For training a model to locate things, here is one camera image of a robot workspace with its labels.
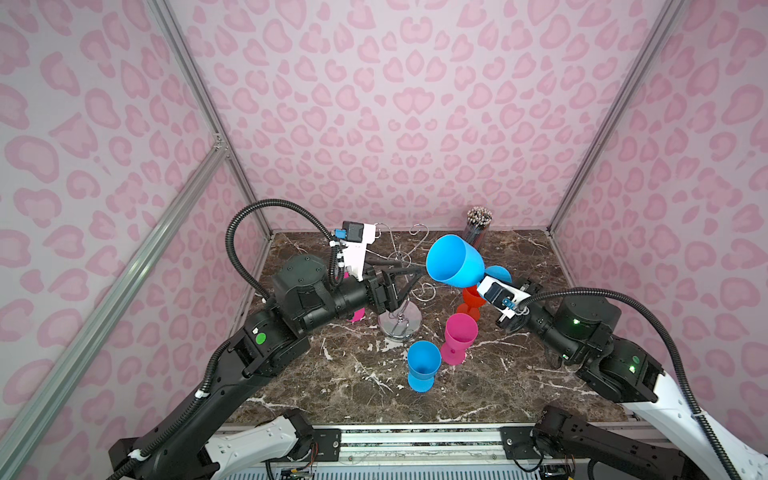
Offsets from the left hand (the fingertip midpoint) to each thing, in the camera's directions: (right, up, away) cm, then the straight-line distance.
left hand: (413, 265), depth 51 cm
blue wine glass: (+4, -26, +28) cm, 38 cm away
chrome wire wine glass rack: (0, -19, +45) cm, 49 cm away
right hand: (+15, -1, +7) cm, 16 cm away
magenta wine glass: (+15, -19, +32) cm, 40 cm away
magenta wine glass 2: (-15, -17, +44) cm, 50 cm away
